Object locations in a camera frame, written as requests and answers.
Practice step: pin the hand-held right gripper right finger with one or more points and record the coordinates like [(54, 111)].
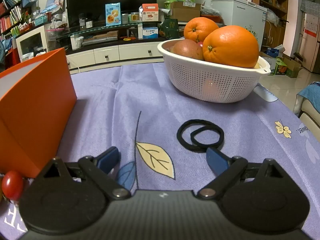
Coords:
[(216, 160)]

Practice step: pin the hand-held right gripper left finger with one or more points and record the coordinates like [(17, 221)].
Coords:
[(110, 158)]

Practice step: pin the orange cardboard box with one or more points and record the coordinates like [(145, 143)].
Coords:
[(32, 110)]

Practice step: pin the red cherry tomato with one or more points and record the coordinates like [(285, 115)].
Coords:
[(12, 185)]

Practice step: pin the white plastic colander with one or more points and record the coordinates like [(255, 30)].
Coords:
[(212, 80)]

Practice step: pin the white television cabinet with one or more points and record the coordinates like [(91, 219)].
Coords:
[(107, 55)]

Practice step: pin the beige sofa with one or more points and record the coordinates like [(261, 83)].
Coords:
[(310, 116)]

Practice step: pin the green printed carton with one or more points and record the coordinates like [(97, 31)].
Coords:
[(280, 67)]

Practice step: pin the large orange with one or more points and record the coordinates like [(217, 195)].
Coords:
[(230, 47), (200, 28)]

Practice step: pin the blue cloth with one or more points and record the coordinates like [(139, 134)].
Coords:
[(311, 92)]

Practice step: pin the small red fruit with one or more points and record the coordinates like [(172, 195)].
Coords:
[(200, 44)]

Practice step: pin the silver disc player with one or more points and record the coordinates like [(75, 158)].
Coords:
[(100, 41)]

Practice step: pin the white bottles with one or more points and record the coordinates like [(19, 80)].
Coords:
[(76, 42)]

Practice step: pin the yellow red rubber rings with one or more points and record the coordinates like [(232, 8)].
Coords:
[(127, 38)]

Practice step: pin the open brown carton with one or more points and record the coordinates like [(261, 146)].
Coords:
[(293, 67)]

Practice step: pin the blue white medicine box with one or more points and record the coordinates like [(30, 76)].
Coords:
[(150, 33)]

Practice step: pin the white glass-door cabinet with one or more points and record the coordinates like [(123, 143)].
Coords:
[(46, 42)]

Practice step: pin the small white-label jar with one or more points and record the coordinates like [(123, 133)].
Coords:
[(89, 24)]

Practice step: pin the dark glass jar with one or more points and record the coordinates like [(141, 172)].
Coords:
[(82, 21)]

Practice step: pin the green-tinted jar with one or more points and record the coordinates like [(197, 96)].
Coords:
[(125, 18)]

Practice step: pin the wooden shelf unit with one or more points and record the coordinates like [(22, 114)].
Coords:
[(275, 32)]

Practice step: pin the dark green bag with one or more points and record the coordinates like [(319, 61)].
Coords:
[(168, 27)]

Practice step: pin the red plastic basin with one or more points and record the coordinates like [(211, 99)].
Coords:
[(212, 18)]

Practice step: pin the clear glass jar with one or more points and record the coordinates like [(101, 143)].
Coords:
[(135, 17)]

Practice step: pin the blue snack box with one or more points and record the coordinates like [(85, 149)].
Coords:
[(113, 13)]

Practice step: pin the white chest freezer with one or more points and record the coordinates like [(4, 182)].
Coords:
[(240, 15)]

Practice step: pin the dark plastic bag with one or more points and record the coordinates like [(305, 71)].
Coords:
[(210, 10)]

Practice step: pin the brown cardboard box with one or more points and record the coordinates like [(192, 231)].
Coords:
[(185, 12)]

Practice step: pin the orange white carton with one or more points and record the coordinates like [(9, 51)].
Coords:
[(150, 12)]

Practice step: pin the black flat television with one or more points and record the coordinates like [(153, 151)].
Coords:
[(100, 0)]

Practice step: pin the picture desk calendar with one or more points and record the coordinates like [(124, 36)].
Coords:
[(56, 1)]

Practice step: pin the bookshelf with books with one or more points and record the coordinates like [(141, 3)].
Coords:
[(7, 17)]

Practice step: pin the wall calendar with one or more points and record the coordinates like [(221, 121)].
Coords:
[(312, 27)]

